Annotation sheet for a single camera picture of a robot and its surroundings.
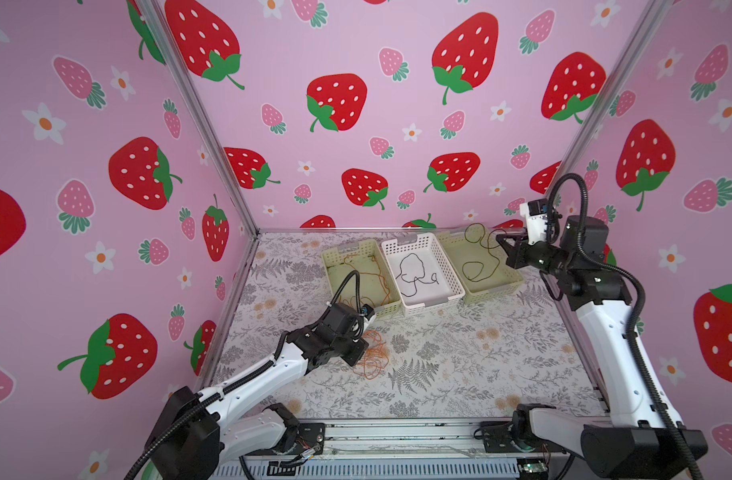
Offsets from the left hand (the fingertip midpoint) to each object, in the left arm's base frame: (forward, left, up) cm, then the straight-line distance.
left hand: (363, 341), depth 82 cm
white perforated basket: (+30, -20, -8) cm, 37 cm away
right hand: (+15, -33, +28) cm, 46 cm away
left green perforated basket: (+21, -4, -4) cm, 21 cm away
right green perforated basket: (+21, -34, +10) cm, 41 cm away
